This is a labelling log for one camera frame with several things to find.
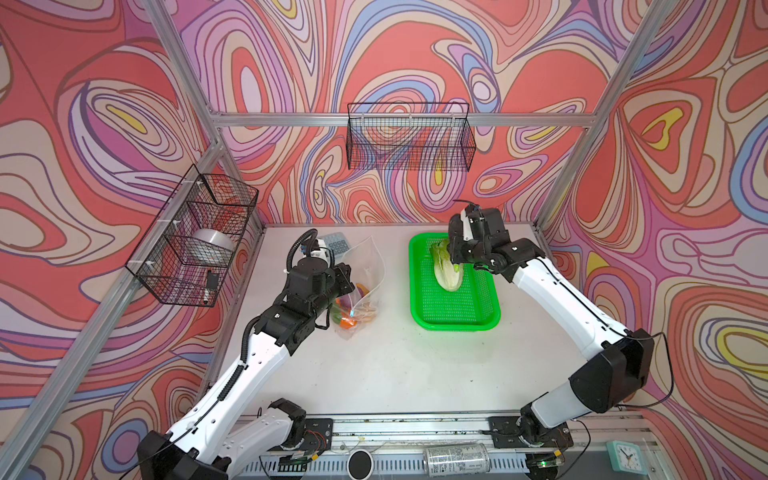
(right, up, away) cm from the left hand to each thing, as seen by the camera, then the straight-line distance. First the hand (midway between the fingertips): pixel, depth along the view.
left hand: (355, 265), depth 73 cm
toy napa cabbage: (+28, -4, +23) cm, 37 cm away
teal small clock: (+64, -45, -4) cm, 78 cm away
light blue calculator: (-11, +7, +39) cm, 41 cm away
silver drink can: (+24, -44, -7) cm, 50 cm away
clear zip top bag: (0, -1, +34) cm, 34 cm away
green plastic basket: (+36, -14, +23) cm, 45 cm away
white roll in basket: (-34, +5, -4) cm, 35 cm away
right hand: (+27, +3, +8) cm, 28 cm away
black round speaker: (+2, -44, -8) cm, 45 cm away
